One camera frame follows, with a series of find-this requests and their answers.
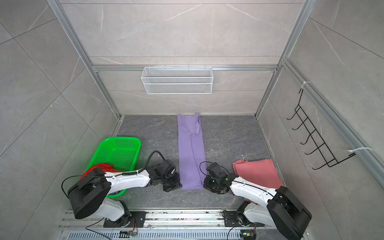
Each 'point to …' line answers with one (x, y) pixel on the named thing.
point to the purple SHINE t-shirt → (192, 165)
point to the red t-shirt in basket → (105, 167)
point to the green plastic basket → (123, 153)
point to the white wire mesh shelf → (177, 80)
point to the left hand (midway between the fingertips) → (184, 183)
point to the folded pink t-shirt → (262, 172)
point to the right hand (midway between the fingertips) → (203, 184)
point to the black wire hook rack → (316, 135)
